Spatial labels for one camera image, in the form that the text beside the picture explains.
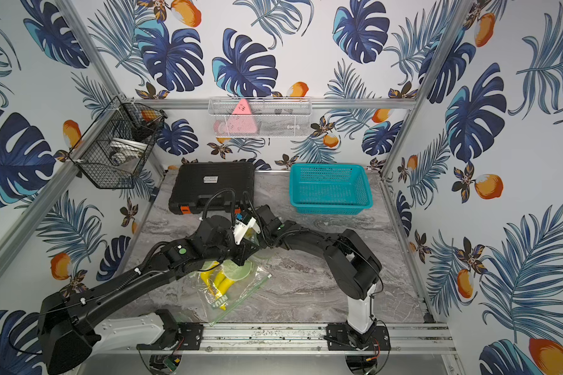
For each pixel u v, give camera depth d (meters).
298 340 0.75
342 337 0.74
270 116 0.92
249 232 0.67
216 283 0.83
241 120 0.90
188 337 0.75
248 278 0.84
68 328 0.39
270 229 0.70
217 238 0.58
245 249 0.64
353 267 0.49
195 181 1.10
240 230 0.67
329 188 1.16
